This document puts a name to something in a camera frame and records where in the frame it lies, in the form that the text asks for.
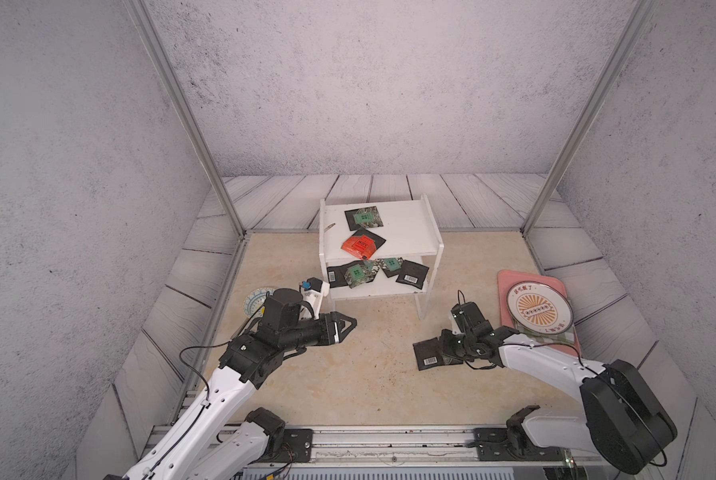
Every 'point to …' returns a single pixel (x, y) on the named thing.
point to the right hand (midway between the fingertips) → (438, 346)
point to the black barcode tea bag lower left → (336, 274)
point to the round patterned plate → (540, 307)
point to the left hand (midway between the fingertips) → (354, 325)
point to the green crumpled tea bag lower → (362, 273)
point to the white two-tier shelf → (409, 228)
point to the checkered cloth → (567, 336)
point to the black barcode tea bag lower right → (412, 273)
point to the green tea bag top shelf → (367, 217)
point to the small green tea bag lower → (391, 266)
